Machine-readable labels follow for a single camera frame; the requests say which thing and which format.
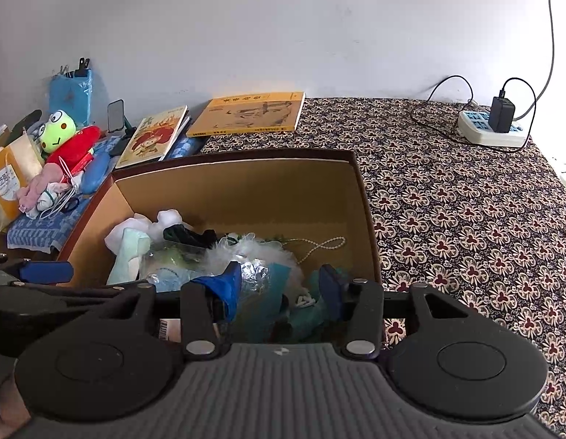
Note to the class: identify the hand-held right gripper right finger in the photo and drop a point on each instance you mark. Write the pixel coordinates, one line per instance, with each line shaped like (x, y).
(331, 291)

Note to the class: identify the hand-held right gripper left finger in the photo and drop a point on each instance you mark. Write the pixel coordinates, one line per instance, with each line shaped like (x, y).
(228, 289)

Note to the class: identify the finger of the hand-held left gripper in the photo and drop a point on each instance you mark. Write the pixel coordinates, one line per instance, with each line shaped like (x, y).
(45, 271)
(72, 291)

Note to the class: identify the clear plastic wrap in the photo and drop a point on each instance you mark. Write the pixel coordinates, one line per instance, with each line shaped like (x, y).
(255, 279)

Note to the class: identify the teal blue cloth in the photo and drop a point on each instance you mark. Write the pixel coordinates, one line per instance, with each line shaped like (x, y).
(306, 320)

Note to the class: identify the white panda plush toy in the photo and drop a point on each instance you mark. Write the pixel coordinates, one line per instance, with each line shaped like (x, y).
(246, 251)

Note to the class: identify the brown cardboard box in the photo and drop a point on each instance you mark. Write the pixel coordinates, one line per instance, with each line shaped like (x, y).
(264, 192)

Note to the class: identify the blue patterned cloth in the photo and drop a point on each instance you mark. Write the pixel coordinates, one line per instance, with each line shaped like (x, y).
(36, 233)

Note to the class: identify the black cloth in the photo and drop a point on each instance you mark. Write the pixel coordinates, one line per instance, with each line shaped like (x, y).
(191, 238)

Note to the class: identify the pale green towel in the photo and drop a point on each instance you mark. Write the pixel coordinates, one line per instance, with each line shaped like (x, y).
(127, 256)

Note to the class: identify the white labelled packet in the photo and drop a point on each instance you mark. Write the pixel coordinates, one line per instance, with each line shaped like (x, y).
(169, 329)

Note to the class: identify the pink plush toy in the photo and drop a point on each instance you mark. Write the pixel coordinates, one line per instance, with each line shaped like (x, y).
(40, 187)

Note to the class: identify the white plastic bag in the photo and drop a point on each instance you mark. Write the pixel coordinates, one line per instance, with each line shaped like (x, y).
(171, 218)

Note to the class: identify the yellow paper bag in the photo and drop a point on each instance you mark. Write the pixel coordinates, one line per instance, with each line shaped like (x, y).
(8, 178)

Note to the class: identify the blue oval pouch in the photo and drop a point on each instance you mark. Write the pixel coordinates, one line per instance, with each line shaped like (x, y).
(95, 171)

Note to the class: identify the cartoon cover book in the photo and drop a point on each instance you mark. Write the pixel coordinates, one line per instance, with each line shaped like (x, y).
(155, 137)

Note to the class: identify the black phone holder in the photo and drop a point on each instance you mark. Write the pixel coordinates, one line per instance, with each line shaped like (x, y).
(115, 114)

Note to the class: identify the yellow book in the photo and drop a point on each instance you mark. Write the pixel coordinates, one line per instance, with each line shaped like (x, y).
(246, 114)

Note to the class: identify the blue box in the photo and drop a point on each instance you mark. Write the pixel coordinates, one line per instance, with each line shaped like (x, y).
(72, 96)

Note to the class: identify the black plug adapter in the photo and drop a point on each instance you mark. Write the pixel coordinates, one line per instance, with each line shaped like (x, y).
(84, 67)

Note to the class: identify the black charger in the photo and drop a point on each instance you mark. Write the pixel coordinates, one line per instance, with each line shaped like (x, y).
(501, 114)

